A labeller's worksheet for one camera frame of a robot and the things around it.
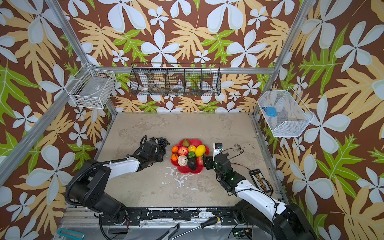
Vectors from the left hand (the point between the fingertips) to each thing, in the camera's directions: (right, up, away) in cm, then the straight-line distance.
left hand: (161, 151), depth 95 cm
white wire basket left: (-39, +39, -9) cm, 55 cm away
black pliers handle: (+10, -34, -24) cm, 43 cm away
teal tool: (-44, -34, -24) cm, 61 cm away
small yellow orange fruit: (+20, +2, -1) cm, 20 cm away
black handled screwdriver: (+28, -31, -23) cm, 48 cm away
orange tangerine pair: (+9, -2, -6) cm, 12 cm away
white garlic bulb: (+14, -4, -8) cm, 17 cm away
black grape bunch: (0, +5, +3) cm, 6 cm away
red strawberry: (+25, -4, -6) cm, 26 cm away
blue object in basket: (+67, +25, -9) cm, 72 cm away
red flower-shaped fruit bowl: (+23, +5, +4) cm, 24 cm away
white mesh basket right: (+74, +23, -11) cm, 78 cm away
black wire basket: (+9, +48, +2) cm, 49 cm away
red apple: (+14, +1, -4) cm, 15 cm away
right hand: (+28, 0, -11) cm, 30 cm away
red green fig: (+16, +5, +1) cm, 17 cm away
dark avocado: (+20, -6, -9) cm, 23 cm away
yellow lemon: (+25, +1, -2) cm, 25 cm away
